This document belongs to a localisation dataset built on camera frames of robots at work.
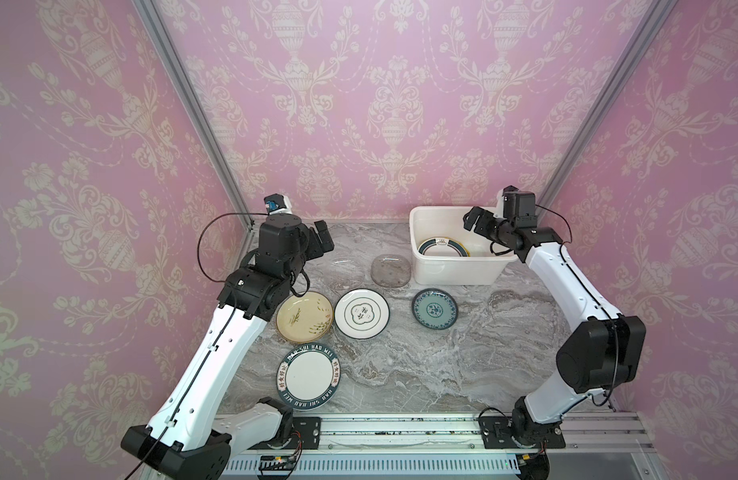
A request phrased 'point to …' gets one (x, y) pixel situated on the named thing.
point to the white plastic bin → (483, 267)
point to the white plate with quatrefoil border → (362, 313)
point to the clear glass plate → (391, 271)
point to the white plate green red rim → (443, 247)
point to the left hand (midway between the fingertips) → (312, 230)
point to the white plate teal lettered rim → (308, 376)
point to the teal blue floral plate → (435, 308)
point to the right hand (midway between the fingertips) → (479, 219)
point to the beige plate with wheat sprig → (305, 319)
